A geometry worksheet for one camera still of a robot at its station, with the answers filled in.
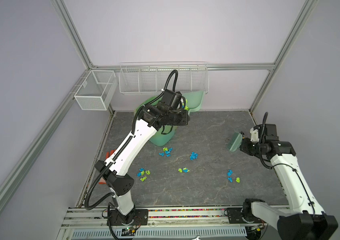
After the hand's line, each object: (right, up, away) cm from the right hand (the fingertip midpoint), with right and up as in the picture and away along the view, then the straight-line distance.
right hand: (242, 147), depth 77 cm
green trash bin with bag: (-46, +3, +18) cm, 50 cm away
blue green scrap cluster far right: (+1, -20, +7) cm, 21 cm away
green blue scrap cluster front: (-29, -15, +12) cm, 35 cm away
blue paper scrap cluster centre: (-24, -8, +17) cm, 30 cm away
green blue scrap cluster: (-30, +21, -2) cm, 36 cm away
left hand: (-29, +14, -8) cm, 33 cm away
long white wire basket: (-51, +42, +18) cm, 69 cm away
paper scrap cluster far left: (-52, -16, +10) cm, 55 cm away
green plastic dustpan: (-26, +25, -2) cm, 36 cm away
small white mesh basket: (-89, +35, +24) cm, 99 cm away
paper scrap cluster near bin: (-41, -5, +20) cm, 46 cm away
